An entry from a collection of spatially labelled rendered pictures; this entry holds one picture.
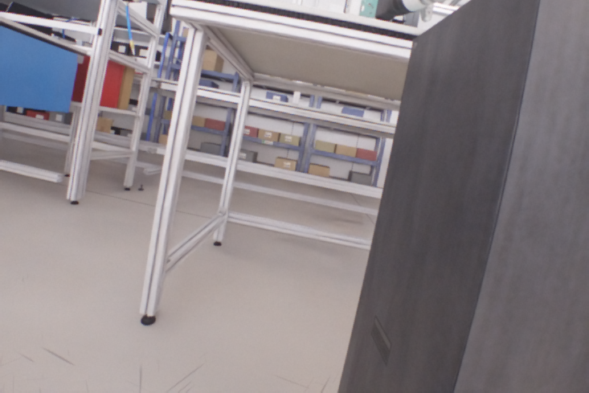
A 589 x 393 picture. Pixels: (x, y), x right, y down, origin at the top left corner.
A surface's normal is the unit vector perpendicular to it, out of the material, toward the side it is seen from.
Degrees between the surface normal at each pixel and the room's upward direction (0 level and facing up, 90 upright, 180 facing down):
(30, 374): 0
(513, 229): 90
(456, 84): 90
